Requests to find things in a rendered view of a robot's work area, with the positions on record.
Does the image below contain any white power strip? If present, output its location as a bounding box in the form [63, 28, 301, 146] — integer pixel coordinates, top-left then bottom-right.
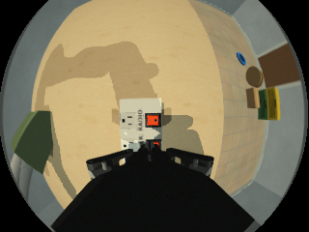
[120, 98, 162, 152]

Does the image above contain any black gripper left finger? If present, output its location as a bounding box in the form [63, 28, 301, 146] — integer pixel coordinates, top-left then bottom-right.
[86, 141, 150, 180]

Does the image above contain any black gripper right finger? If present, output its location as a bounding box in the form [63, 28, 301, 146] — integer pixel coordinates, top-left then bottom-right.
[150, 141, 214, 177]

